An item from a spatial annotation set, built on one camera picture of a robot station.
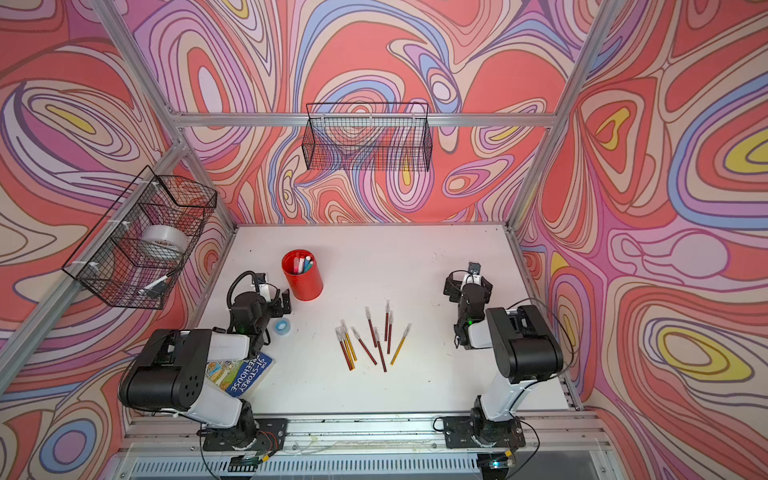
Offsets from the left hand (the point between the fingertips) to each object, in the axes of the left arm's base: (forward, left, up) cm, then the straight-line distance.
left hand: (276, 291), depth 94 cm
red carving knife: (-12, -36, -6) cm, 39 cm away
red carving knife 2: (-7, -36, -5) cm, 37 cm away
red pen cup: (+5, -8, +3) cm, 10 cm away
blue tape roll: (-9, -2, -6) cm, 11 cm away
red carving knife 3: (-17, -33, -6) cm, 38 cm away
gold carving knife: (-15, -39, -6) cm, 43 cm away
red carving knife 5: (-17, -22, -6) cm, 29 cm away
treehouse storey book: (-25, +5, -4) cm, 26 cm away
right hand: (+3, -62, +1) cm, 62 cm away
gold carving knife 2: (-18, -26, -5) cm, 32 cm away
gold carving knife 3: (-17, -24, -6) cm, 30 cm away
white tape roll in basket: (-3, +19, +26) cm, 33 cm away
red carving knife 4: (-16, -29, -6) cm, 33 cm away
